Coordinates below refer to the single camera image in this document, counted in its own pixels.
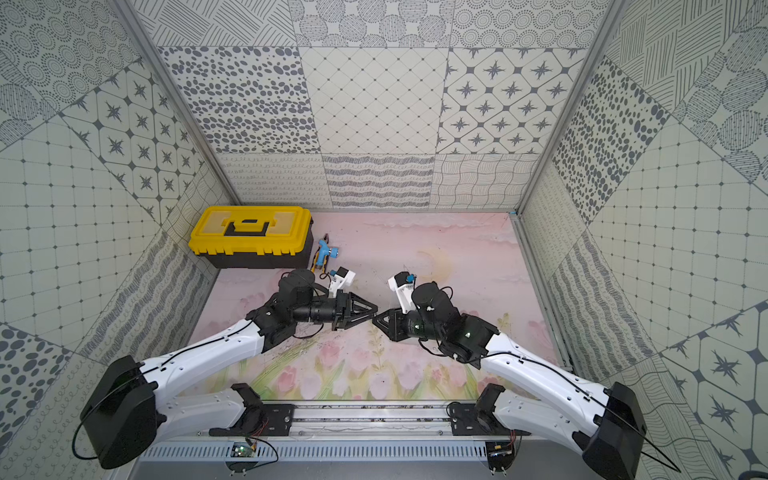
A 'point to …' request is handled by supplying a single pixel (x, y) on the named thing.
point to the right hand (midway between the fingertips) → (377, 322)
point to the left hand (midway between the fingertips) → (376, 307)
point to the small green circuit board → (241, 449)
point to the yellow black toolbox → (253, 236)
